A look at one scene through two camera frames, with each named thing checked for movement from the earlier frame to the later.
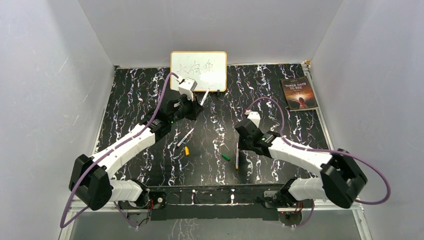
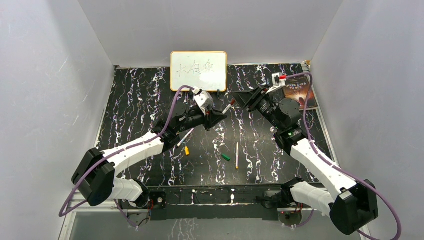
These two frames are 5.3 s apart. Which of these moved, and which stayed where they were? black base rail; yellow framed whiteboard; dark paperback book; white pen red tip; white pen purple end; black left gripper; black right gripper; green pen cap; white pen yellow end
Moved: black left gripper; black right gripper; white pen red tip
Stayed: green pen cap; white pen purple end; yellow framed whiteboard; white pen yellow end; black base rail; dark paperback book
